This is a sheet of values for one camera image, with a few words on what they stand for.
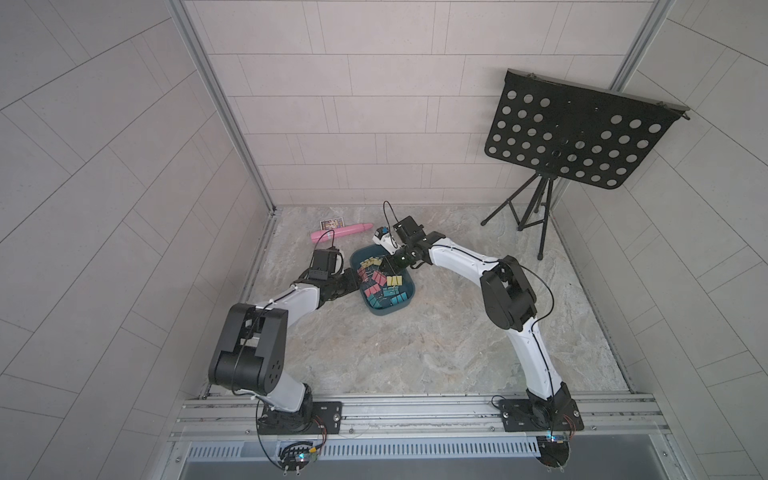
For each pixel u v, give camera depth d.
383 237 0.86
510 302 0.57
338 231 1.08
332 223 1.09
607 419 0.71
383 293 0.91
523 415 0.70
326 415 0.71
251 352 0.43
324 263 0.72
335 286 0.81
